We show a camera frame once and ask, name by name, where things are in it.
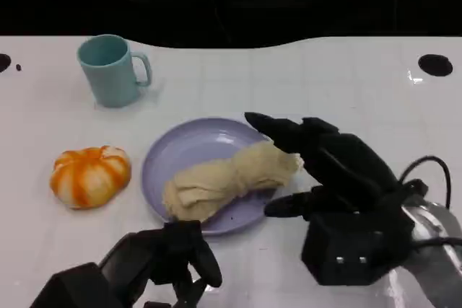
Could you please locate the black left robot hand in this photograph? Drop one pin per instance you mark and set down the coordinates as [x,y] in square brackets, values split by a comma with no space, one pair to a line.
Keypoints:
[151,254]

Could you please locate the pale green mug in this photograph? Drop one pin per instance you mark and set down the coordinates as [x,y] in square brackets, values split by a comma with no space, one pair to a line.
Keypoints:
[108,79]

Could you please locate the beige towel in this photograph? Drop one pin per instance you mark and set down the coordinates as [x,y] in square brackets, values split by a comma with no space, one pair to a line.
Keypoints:
[231,181]

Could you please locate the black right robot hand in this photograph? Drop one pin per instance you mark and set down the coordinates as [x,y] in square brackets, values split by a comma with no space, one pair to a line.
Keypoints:
[346,167]

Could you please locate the lilac plate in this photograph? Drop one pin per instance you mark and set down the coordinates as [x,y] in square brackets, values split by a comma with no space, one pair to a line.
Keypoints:
[195,145]

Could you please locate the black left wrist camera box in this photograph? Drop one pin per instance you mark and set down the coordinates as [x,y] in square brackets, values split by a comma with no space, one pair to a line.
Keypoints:
[76,288]

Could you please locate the orange and white bread roll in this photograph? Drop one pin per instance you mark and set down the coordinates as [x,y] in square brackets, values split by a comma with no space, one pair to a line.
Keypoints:
[88,178]

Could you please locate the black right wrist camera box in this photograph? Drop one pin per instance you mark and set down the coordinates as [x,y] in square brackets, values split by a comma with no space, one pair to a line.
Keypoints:
[346,246]

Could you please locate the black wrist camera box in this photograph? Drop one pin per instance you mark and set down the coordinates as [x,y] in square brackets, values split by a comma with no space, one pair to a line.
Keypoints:
[76,288]
[346,246]

